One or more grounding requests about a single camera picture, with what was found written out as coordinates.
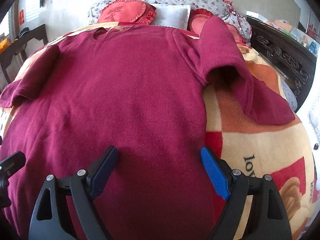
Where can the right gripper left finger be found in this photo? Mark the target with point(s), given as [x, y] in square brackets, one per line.
[51, 218]

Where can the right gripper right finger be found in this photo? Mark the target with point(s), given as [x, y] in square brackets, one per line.
[267, 217]

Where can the maroon sweater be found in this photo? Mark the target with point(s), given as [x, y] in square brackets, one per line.
[139, 89]

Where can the orange patterned fleece blanket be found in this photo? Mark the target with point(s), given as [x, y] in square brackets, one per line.
[282, 151]

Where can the dark wooden side table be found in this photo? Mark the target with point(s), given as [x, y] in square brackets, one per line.
[39, 33]

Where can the dark carved wooden furniture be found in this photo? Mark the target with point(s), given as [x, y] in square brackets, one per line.
[294, 62]

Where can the left red heart pillow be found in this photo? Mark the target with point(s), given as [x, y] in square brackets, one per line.
[128, 11]

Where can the red heart pillow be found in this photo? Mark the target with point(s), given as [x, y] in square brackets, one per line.
[199, 17]
[128, 11]

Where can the right red heart pillow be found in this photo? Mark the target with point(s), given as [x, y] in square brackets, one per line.
[199, 17]

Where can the white pillow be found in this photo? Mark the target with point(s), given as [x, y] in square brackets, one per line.
[176, 16]

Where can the red wall sticker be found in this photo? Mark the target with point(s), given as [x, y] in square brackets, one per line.
[21, 17]

